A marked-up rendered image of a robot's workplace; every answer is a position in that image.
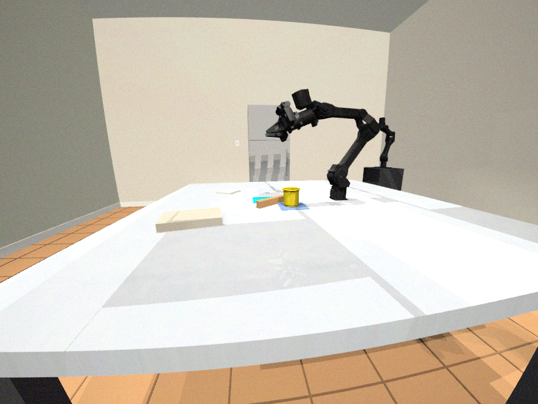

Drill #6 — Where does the orange flat bar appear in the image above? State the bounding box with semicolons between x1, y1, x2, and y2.
256;195;284;209

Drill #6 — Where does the yellow cup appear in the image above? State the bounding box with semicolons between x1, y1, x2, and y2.
282;187;301;207

